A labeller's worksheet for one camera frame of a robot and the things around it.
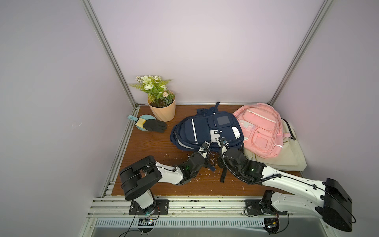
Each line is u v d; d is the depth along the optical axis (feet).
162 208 2.43
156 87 3.03
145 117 3.69
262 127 3.20
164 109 3.29
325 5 2.30
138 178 1.50
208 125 3.20
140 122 3.57
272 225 2.32
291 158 2.84
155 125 3.50
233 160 1.87
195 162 2.08
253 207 2.40
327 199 1.32
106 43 2.75
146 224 2.37
